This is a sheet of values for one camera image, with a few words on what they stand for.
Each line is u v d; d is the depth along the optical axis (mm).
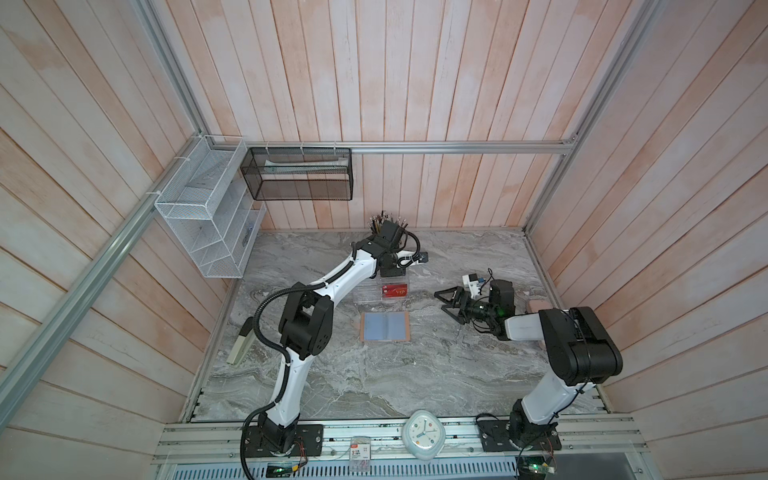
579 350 489
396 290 989
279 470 703
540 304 975
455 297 835
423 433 719
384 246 746
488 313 811
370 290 1009
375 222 1004
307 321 548
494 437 731
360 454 700
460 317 863
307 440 731
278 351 545
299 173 1009
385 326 928
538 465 704
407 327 928
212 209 688
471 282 894
